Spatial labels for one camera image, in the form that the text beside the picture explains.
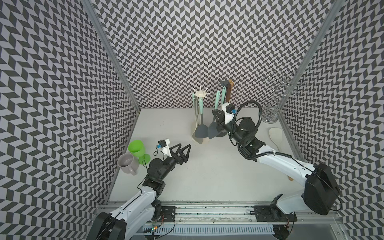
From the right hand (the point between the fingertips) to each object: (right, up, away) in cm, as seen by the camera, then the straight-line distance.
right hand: (213, 112), depth 72 cm
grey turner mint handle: (-6, -10, +13) cm, 17 cm away
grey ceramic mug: (-44, -26, +4) cm, 51 cm away
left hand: (-14, -17, +5) cm, 23 cm away
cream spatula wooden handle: (+45, -13, +28) cm, 54 cm away
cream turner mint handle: (+6, +9, +7) cm, 13 cm away
